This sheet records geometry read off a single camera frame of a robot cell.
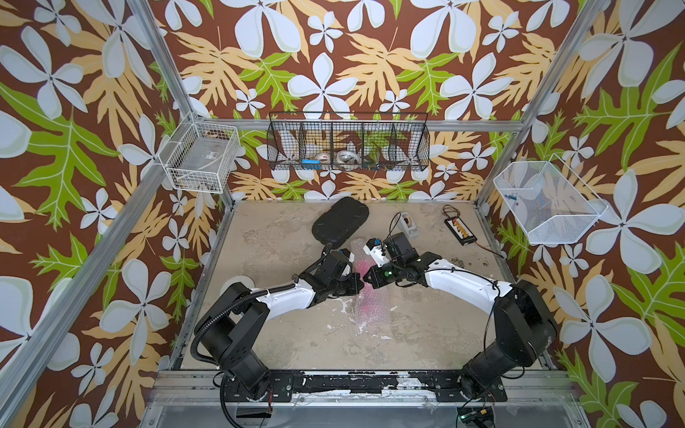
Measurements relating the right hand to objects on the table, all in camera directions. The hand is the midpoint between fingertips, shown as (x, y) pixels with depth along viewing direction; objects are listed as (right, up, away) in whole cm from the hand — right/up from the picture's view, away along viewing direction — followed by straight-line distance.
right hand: (362, 277), depth 86 cm
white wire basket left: (-53, +40, 0) cm, 67 cm away
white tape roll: (-45, -3, +11) cm, 46 cm away
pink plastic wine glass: (+2, -7, -3) cm, 8 cm away
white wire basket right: (+59, +24, -4) cm, 64 cm away
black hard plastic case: (-10, +17, +21) cm, 29 cm away
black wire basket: (-5, +49, +12) cm, 50 cm away
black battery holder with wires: (+43, +16, +24) cm, 52 cm away
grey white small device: (+20, +17, +21) cm, 34 cm away
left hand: (+2, -2, +1) cm, 2 cm away
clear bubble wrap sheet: (+1, -16, 0) cm, 16 cm away
